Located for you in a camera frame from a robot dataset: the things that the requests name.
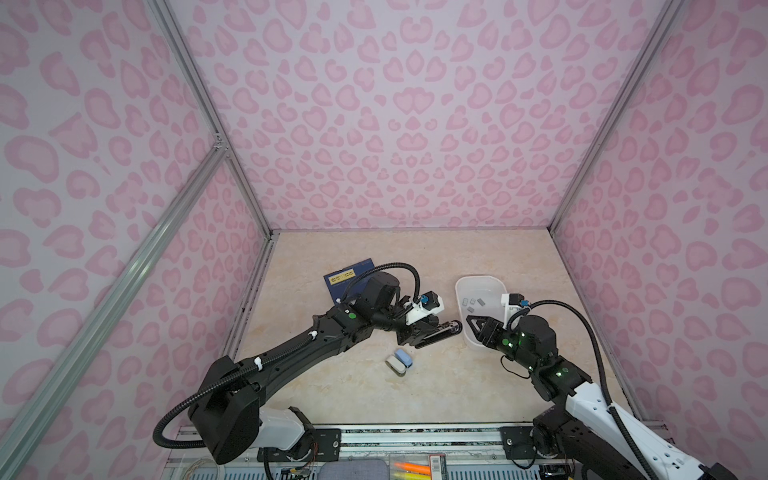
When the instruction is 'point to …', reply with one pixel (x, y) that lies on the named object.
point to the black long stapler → (446, 330)
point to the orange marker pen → (413, 467)
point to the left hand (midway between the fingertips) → (436, 317)
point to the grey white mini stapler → (395, 365)
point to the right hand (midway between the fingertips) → (470, 320)
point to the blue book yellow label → (338, 281)
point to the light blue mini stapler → (404, 357)
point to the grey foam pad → (354, 469)
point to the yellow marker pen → (410, 476)
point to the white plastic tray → (479, 296)
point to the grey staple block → (472, 301)
